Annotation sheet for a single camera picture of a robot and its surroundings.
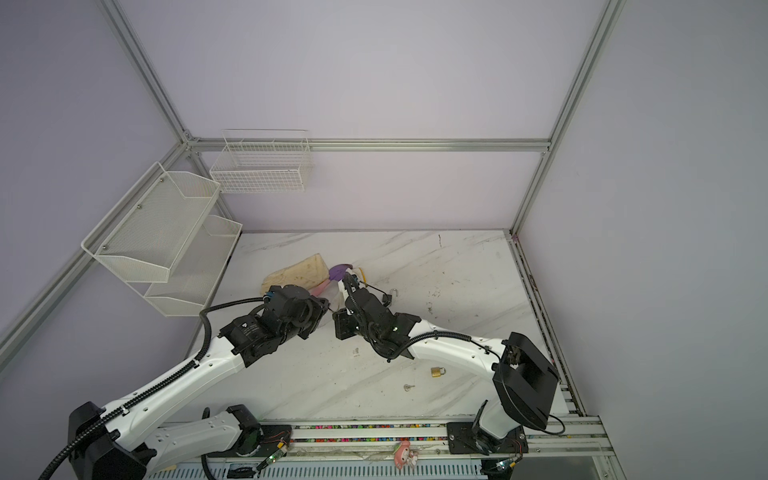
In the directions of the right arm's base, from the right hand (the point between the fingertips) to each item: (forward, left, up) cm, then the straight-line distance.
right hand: (331, 314), depth 77 cm
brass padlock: (-8, -28, -18) cm, 35 cm away
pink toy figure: (-29, -19, -15) cm, 38 cm away
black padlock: (-6, -5, +6) cm, 10 cm away
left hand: (+1, +1, +2) cm, 2 cm away
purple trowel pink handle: (+25, +5, -15) cm, 30 cm away
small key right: (-13, -20, -18) cm, 30 cm away
